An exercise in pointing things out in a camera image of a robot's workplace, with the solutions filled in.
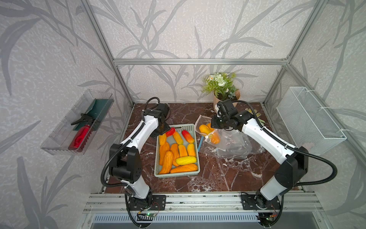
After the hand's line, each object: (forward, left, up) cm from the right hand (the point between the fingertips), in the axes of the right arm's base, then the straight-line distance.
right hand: (210, 122), depth 82 cm
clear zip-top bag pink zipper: (+5, +4, -5) cm, 8 cm away
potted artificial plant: (+24, -9, +8) cm, 27 cm away
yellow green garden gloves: (+24, -43, -21) cm, 53 cm away
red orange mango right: (0, +14, -17) cm, 21 cm away
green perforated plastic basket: (+8, +12, -19) cm, 24 cm away
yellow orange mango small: (-1, +3, -5) cm, 6 cm away
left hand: (-2, +28, -8) cm, 29 cm away
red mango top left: (+2, +25, -14) cm, 29 cm away
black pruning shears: (-8, +59, +15) cm, 61 cm away
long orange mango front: (-21, +13, -16) cm, 29 cm away
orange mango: (-9, +22, -17) cm, 29 cm away
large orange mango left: (-19, +25, -14) cm, 34 cm away
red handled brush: (-19, +57, +15) cm, 62 cm away
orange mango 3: (-7, -3, -5) cm, 10 cm away
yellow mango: (-17, +15, -13) cm, 27 cm away
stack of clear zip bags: (-7, -15, -15) cm, 22 cm away
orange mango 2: (-9, +11, -17) cm, 22 cm away
